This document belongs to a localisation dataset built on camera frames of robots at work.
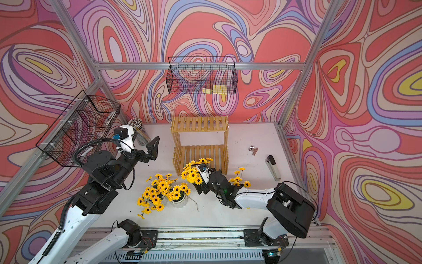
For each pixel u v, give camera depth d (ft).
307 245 2.37
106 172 1.43
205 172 2.32
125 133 1.59
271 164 3.09
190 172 2.36
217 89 2.70
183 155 3.36
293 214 1.43
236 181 2.46
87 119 2.52
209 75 3.14
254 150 3.43
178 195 2.31
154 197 2.33
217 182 2.05
